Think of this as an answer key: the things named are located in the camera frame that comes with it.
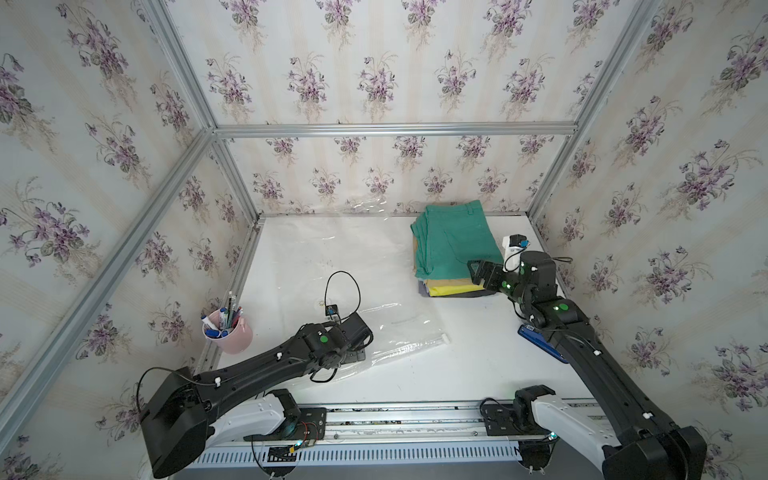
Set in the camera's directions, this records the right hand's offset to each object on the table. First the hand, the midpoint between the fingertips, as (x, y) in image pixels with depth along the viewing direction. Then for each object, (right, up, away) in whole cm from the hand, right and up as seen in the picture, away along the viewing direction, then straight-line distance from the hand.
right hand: (487, 264), depth 78 cm
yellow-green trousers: (-10, -9, +10) cm, 16 cm away
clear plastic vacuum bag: (-37, -1, +27) cm, 46 cm away
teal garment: (-7, +7, +15) cm, 18 cm away
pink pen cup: (-69, -18, -1) cm, 71 cm away
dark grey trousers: (-15, -10, +16) cm, 24 cm away
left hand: (-37, -25, +2) cm, 45 cm away
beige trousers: (-12, -6, +9) cm, 17 cm away
